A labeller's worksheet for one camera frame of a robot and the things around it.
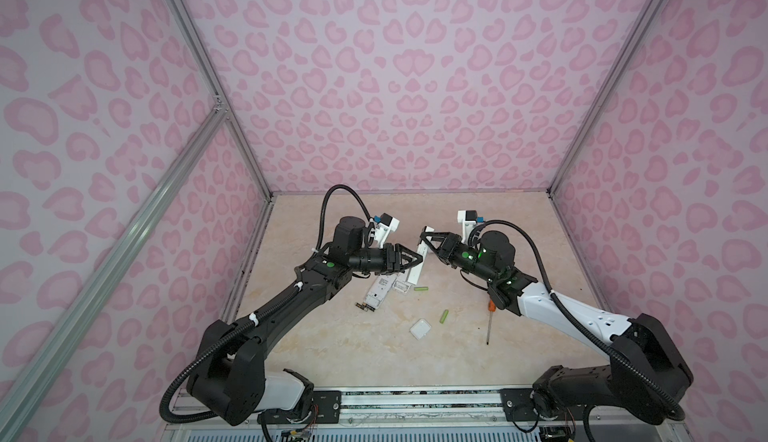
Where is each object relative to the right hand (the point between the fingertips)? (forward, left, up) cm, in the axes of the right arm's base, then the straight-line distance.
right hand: (423, 237), depth 74 cm
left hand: (-5, +1, -1) cm, 6 cm away
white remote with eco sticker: (-1, +5, -25) cm, 26 cm away
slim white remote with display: (-3, 0, -2) cm, 3 cm away
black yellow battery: (-7, +17, -26) cm, 32 cm away
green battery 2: (-10, -7, -26) cm, 29 cm away
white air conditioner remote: (-2, +12, -25) cm, 28 cm away
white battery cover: (-13, 0, -26) cm, 30 cm away
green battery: (-1, -1, -25) cm, 25 cm away
